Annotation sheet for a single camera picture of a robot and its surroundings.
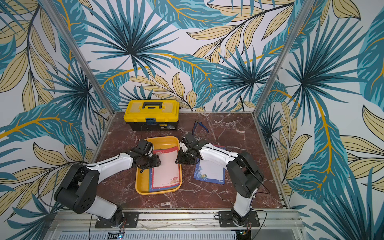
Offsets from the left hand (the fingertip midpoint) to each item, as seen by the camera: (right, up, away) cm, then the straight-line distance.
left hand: (157, 165), depth 90 cm
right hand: (+12, +3, -3) cm, 13 cm away
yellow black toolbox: (-5, +30, +8) cm, 32 cm away
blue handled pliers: (+28, +25, +23) cm, 44 cm away
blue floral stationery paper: (+29, -4, 0) cm, 30 cm away
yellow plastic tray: (-8, -6, -3) cm, 11 cm away
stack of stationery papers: (+6, -6, -3) cm, 9 cm away
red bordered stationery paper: (+5, +5, +5) cm, 9 cm away
